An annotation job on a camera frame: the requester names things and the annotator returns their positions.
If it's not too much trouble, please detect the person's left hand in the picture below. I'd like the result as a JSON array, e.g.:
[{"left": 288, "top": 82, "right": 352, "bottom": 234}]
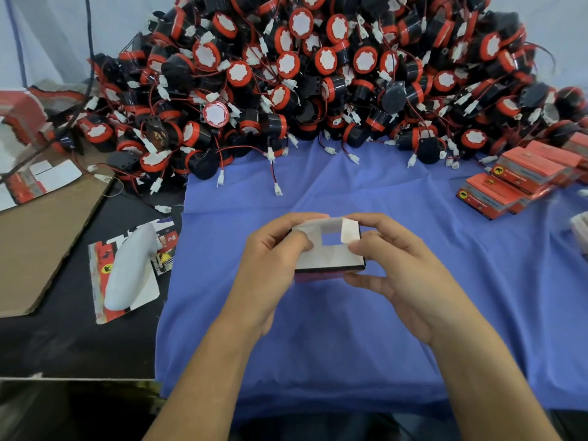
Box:
[{"left": 225, "top": 212, "right": 330, "bottom": 338}]

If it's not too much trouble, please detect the person's right hand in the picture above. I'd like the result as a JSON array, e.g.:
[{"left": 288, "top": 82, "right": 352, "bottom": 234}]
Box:
[{"left": 342, "top": 213, "right": 499, "bottom": 347}]

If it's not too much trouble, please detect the stack of box blanks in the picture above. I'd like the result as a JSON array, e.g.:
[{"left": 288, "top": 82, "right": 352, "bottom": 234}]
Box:
[{"left": 570, "top": 211, "right": 588, "bottom": 255}]

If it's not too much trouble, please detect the pile of black red buzzers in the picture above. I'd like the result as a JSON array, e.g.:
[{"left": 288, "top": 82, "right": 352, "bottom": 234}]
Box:
[{"left": 46, "top": 0, "right": 588, "bottom": 197}]

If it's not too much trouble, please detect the person's left forearm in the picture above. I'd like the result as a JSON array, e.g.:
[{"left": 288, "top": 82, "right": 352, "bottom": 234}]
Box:
[{"left": 142, "top": 312, "right": 268, "bottom": 441}]

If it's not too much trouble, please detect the blue table cloth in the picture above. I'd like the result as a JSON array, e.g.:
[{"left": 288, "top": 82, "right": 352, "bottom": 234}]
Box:
[{"left": 154, "top": 133, "right": 588, "bottom": 423}]

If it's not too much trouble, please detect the brown cardboard piece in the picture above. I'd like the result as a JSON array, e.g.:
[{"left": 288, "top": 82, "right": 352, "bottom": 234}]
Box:
[{"left": 0, "top": 165, "right": 112, "bottom": 320}]

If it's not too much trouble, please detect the black hanging cable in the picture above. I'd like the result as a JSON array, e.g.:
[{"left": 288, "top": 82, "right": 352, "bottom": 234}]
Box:
[{"left": 83, "top": 0, "right": 99, "bottom": 88}]

